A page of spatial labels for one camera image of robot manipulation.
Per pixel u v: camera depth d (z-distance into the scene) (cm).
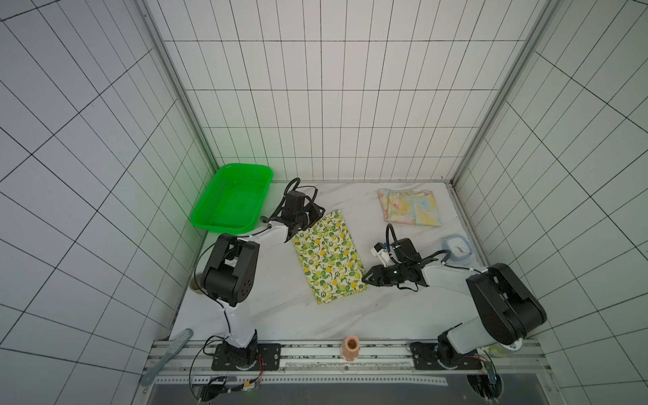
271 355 73
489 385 68
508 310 43
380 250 84
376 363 73
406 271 71
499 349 70
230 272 49
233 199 111
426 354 73
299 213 77
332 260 92
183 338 76
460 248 95
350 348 64
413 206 109
